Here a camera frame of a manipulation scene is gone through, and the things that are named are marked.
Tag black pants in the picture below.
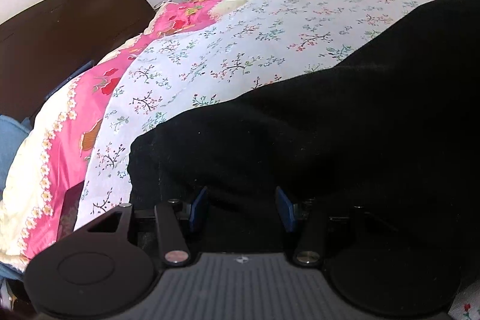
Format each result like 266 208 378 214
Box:
127 0 480 317

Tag floral pink white quilt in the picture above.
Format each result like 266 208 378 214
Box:
24 0 479 319

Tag dark brown wooden headboard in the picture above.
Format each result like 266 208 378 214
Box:
1 0 155 121

